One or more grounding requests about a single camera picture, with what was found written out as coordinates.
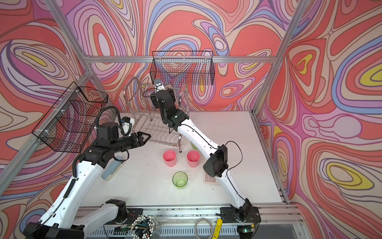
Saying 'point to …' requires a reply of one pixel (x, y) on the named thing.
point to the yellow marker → (218, 229)
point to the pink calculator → (209, 179)
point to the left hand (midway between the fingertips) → (148, 136)
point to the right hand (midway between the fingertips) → (162, 93)
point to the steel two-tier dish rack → (138, 105)
